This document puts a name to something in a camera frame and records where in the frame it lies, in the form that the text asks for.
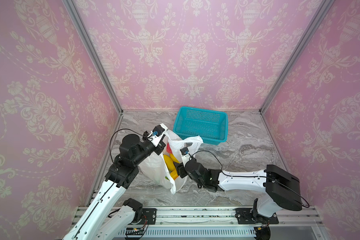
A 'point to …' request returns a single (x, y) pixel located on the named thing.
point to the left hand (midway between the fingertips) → (167, 131)
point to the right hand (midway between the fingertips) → (178, 161)
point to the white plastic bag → (153, 168)
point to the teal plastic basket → (211, 126)
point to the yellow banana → (169, 160)
